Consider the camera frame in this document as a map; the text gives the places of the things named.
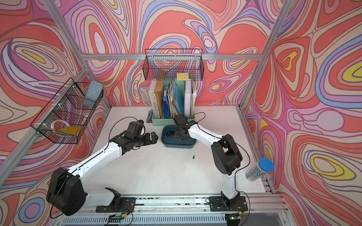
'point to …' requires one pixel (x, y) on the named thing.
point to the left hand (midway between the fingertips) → (153, 138)
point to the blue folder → (166, 108)
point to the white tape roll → (53, 122)
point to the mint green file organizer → (172, 98)
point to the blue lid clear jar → (262, 167)
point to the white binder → (187, 98)
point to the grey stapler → (150, 115)
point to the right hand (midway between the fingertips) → (180, 138)
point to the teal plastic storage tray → (172, 141)
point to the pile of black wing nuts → (170, 133)
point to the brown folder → (159, 91)
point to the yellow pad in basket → (71, 130)
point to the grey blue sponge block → (94, 90)
